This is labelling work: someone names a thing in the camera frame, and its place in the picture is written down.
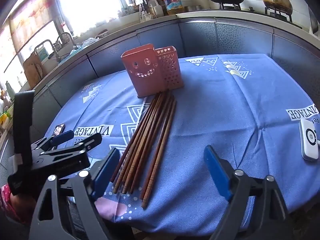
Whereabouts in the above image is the light brown wooden chopstick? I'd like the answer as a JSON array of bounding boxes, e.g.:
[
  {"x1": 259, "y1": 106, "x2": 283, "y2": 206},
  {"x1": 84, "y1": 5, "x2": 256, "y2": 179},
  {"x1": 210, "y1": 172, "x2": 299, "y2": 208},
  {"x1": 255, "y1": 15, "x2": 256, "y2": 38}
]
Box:
[{"x1": 117, "y1": 92, "x2": 167, "y2": 194}]

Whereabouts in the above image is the reddish brown wooden chopstick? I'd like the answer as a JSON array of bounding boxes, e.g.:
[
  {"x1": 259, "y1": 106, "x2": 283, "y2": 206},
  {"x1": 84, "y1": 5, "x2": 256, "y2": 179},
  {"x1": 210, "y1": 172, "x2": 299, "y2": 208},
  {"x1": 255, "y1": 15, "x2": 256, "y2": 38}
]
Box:
[{"x1": 121, "y1": 91, "x2": 171, "y2": 195}]

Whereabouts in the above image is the dark brown wooden chopstick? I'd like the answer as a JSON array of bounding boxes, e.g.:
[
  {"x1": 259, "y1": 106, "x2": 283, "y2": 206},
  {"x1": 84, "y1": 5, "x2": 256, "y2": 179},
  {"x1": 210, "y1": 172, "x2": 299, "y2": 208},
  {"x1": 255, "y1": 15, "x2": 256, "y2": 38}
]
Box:
[{"x1": 128, "y1": 93, "x2": 173, "y2": 195}]

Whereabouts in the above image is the dark red wooden chopstick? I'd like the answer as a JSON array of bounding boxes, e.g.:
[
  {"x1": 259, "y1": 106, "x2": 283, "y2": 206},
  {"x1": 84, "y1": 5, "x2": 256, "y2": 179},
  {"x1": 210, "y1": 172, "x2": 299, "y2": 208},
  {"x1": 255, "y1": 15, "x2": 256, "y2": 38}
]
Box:
[{"x1": 110, "y1": 93, "x2": 159, "y2": 183}]

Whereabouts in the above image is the red-brown chopstick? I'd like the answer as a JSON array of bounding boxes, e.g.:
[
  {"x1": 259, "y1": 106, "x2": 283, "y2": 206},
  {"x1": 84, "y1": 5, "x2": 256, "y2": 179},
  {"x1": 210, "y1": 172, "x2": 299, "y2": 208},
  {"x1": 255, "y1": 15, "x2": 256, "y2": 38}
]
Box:
[{"x1": 141, "y1": 98, "x2": 177, "y2": 209}]

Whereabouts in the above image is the brown carved-end chopstick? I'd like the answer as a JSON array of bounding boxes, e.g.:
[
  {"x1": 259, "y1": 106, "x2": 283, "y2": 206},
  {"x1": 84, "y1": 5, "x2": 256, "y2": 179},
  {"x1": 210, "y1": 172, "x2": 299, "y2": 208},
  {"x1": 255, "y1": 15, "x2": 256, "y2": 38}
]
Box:
[{"x1": 140, "y1": 95, "x2": 174, "y2": 200}]

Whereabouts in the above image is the operator hand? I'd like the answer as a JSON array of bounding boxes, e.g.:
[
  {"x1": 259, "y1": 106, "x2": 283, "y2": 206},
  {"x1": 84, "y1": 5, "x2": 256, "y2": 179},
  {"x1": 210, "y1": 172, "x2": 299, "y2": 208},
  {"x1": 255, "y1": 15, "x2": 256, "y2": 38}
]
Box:
[{"x1": 1, "y1": 184, "x2": 36, "y2": 225}]

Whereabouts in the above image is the smartphone with photo screen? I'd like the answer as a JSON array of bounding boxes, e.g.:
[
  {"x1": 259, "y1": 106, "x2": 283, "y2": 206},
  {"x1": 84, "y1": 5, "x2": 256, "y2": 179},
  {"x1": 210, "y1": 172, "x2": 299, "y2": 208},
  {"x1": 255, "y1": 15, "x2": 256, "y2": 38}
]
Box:
[{"x1": 53, "y1": 124, "x2": 65, "y2": 136}]

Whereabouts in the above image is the wooden cutting board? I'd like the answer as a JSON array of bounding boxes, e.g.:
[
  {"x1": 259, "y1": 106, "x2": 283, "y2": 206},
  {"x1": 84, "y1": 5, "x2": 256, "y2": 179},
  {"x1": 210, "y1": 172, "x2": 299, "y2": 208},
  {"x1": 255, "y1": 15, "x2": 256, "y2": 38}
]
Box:
[{"x1": 23, "y1": 52, "x2": 43, "y2": 89}]

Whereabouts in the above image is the chrome sink faucet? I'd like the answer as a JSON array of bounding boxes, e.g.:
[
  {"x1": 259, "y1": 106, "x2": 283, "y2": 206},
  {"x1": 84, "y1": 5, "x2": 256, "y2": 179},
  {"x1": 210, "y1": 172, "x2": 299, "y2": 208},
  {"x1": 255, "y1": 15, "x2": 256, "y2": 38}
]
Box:
[{"x1": 34, "y1": 39, "x2": 61, "y2": 63}]

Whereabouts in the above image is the white round-dial device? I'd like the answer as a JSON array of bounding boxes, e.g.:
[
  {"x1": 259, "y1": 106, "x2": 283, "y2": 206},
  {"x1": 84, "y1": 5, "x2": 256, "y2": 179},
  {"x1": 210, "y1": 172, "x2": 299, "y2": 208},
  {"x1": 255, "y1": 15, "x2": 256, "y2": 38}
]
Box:
[{"x1": 299, "y1": 119, "x2": 319, "y2": 161}]

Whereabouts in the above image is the pink perforated utensil holder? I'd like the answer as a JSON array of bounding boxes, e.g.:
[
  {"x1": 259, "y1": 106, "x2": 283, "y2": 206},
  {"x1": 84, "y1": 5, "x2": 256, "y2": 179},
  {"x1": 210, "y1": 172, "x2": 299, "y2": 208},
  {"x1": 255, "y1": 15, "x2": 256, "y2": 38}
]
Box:
[{"x1": 120, "y1": 44, "x2": 184, "y2": 98}]

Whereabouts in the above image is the blue patterned tablecloth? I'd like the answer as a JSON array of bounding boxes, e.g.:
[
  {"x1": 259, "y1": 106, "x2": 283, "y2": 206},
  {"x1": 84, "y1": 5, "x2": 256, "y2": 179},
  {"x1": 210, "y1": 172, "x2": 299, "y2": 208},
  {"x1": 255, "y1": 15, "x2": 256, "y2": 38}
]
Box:
[{"x1": 44, "y1": 53, "x2": 320, "y2": 237}]

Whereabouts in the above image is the white plastic jug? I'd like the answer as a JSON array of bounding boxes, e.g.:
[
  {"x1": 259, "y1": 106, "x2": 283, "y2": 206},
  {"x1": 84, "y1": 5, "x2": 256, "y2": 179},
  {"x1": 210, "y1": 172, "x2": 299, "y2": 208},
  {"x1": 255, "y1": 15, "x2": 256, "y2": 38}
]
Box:
[{"x1": 148, "y1": 0, "x2": 164, "y2": 18}]

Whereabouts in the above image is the cooking oil bottle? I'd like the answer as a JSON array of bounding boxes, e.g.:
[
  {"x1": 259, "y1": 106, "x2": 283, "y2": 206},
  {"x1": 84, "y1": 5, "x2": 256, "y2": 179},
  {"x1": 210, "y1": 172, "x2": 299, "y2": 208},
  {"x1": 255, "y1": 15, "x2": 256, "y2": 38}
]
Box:
[{"x1": 164, "y1": 0, "x2": 184, "y2": 15}]

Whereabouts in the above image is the gas stove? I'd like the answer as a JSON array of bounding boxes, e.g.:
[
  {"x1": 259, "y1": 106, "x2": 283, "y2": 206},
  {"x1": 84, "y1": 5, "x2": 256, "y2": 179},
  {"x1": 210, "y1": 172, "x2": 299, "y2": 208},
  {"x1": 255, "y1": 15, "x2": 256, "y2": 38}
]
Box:
[{"x1": 219, "y1": 0, "x2": 303, "y2": 29}]

